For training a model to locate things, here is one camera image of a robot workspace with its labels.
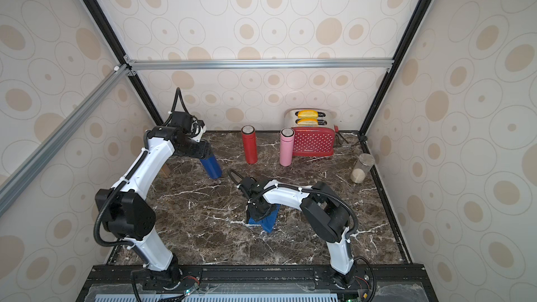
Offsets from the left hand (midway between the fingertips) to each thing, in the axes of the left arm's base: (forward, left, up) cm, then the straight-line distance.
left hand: (209, 148), depth 85 cm
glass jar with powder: (-1, -65, -9) cm, 66 cm away
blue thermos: (-2, +1, -10) cm, 10 cm away
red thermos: (+9, -16, -6) cm, 19 cm away
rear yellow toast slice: (+23, -43, 0) cm, 48 cm away
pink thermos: (+7, -32, -6) cm, 33 cm away
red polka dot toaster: (+13, -45, -8) cm, 48 cm away
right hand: (-21, -21, -21) cm, 36 cm away
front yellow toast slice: (+17, -42, -1) cm, 46 cm away
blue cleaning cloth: (-23, -24, -18) cm, 38 cm away
